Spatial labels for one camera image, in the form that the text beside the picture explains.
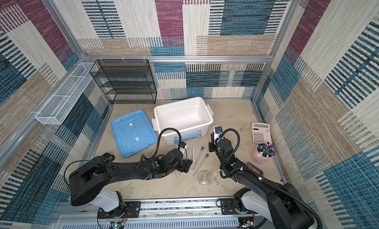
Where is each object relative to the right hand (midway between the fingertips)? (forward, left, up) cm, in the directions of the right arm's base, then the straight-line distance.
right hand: (213, 136), depth 85 cm
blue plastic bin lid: (+12, +52, -12) cm, 54 cm away
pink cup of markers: (-10, -26, -2) cm, 28 cm away
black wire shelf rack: (+45, +59, +6) cm, 74 cm away
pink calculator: (+8, -34, -11) cm, 37 cm away
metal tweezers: (-16, +22, -13) cm, 30 cm away
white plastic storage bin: (+20, +17, -12) cm, 29 cm away
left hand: (-10, +15, -7) cm, 19 cm away
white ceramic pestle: (-10, +11, -9) cm, 18 cm away
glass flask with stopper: (-21, +6, -6) cm, 23 cm away
